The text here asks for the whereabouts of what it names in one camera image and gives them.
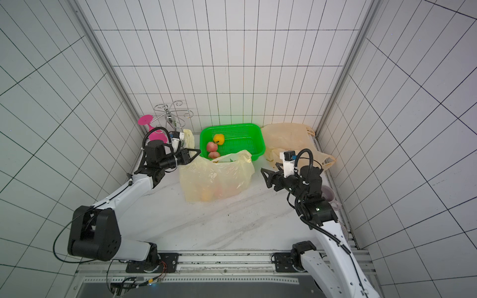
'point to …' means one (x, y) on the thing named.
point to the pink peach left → (212, 146)
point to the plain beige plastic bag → (280, 137)
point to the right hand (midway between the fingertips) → (270, 164)
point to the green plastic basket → (238, 136)
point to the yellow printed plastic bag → (203, 179)
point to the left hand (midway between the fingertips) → (199, 153)
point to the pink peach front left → (213, 154)
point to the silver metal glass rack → (175, 121)
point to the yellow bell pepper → (220, 138)
